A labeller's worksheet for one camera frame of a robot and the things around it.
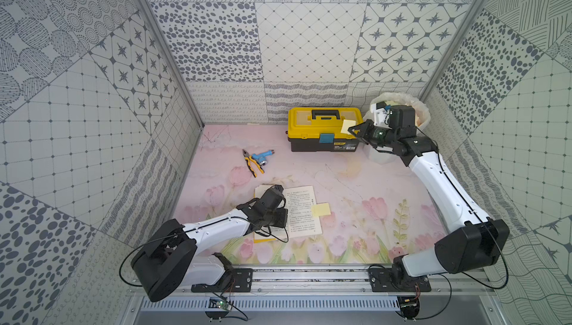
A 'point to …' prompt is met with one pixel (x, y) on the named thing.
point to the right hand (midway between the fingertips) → (349, 131)
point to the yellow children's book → (303, 217)
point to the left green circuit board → (217, 303)
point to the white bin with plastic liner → (422, 120)
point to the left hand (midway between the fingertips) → (286, 211)
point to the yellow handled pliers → (248, 158)
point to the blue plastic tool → (262, 158)
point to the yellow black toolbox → (318, 129)
